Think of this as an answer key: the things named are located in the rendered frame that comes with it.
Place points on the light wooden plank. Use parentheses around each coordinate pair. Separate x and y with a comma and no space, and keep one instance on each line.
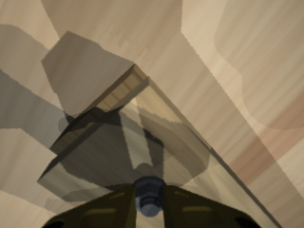
(129,80)

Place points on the light wooden slat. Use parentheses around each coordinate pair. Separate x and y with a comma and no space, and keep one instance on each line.
(144,134)

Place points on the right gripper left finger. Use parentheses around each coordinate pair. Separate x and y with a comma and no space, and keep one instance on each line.
(113,210)

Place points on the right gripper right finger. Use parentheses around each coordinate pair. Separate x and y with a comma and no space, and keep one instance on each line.
(185,209)

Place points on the dark grey hex nut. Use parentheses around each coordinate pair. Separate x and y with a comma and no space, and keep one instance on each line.
(149,187)

